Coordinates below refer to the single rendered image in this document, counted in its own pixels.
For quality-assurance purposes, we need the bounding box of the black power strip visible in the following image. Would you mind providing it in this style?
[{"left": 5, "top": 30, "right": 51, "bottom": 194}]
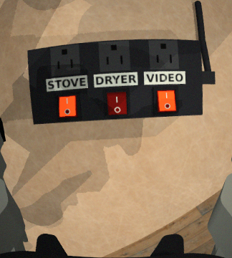
[{"left": 27, "top": 1, "right": 216, "bottom": 125}]

